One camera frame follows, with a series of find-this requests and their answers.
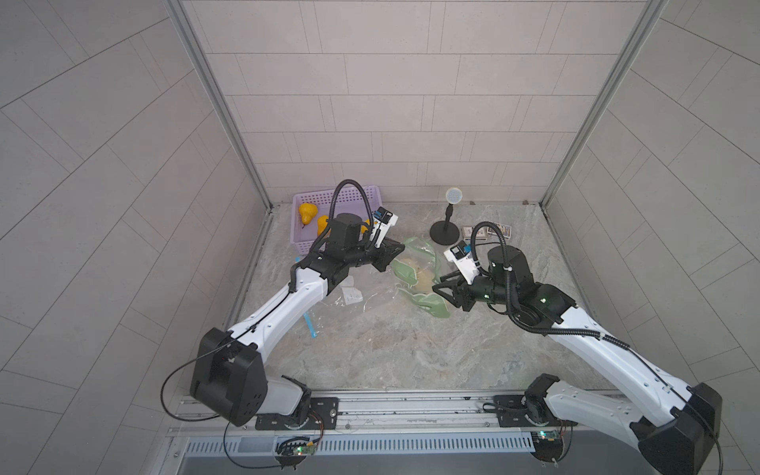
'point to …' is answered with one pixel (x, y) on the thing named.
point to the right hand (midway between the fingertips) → (438, 285)
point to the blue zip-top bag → (350, 293)
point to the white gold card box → (481, 234)
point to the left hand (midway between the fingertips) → (404, 245)
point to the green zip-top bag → (420, 264)
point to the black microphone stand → (445, 233)
